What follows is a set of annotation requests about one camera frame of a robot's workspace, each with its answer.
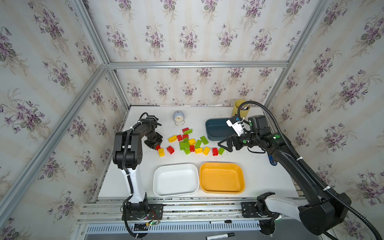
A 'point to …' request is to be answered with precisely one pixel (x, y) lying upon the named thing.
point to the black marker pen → (218, 236)
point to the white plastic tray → (175, 179)
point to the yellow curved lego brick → (173, 139)
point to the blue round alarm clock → (178, 116)
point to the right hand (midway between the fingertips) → (222, 141)
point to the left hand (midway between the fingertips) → (158, 143)
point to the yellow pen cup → (244, 110)
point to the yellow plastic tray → (221, 178)
